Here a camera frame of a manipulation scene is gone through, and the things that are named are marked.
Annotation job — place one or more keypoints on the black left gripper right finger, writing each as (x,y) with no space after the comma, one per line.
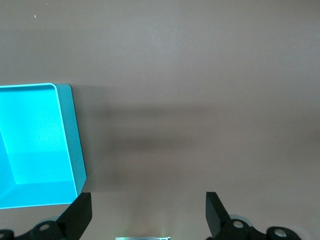
(217,220)

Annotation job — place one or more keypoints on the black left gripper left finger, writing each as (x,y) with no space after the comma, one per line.
(77,215)

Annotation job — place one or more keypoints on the turquoise plastic bin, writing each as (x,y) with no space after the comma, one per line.
(37,137)

